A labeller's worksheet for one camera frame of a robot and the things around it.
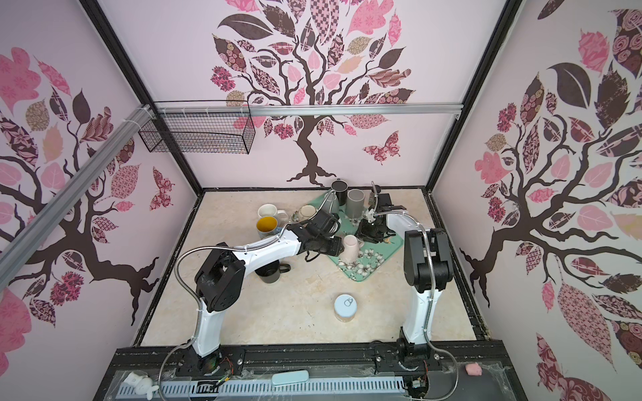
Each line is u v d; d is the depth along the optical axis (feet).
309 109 3.04
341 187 3.61
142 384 2.22
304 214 3.22
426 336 2.01
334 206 3.56
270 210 3.41
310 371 2.34
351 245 2.91
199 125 3.11
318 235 2.33
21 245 1.67
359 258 3.16
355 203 3.39
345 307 2.61
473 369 2.33
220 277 1.73
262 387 2.29
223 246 1.75
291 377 2.24
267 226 3.28
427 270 1.56
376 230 2.78
